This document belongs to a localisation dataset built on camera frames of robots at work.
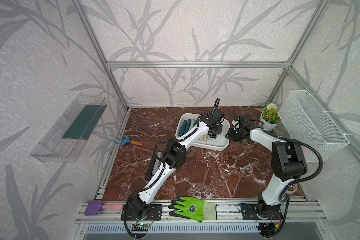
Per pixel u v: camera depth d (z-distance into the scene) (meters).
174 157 0.65
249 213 0.73
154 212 0.73
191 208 0.74
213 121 0.76
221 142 0.99
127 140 1.01
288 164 0.50
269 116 0.94
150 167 0.86
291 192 0.80
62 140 0.64
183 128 1.04
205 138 0.99
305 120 0.68
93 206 0.77
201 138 0.99
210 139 1.00
